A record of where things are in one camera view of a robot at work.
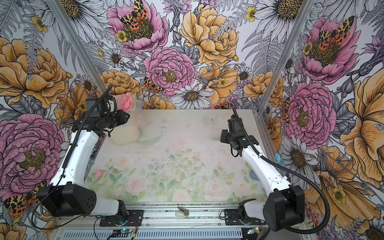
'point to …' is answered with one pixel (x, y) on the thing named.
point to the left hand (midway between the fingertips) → (128, 120)
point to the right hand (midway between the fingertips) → (225, 138)
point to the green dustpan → (125, 101)
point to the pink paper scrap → (125, 102)
